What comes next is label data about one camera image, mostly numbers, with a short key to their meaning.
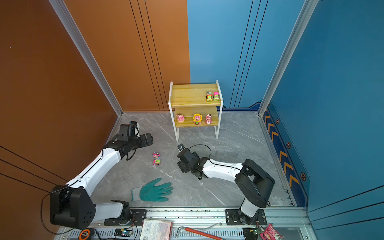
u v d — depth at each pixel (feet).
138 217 2.40
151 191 2.64
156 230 2.20
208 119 2.93
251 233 2.32
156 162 2.94
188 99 2.67
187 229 2.31
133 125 2.54
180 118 3.00
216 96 2.61
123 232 2.33
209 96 2.59
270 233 2.23
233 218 2.37
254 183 1.46
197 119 2.93
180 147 2.48
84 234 2.20
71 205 1.31
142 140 2.50
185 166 2.53
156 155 3.08
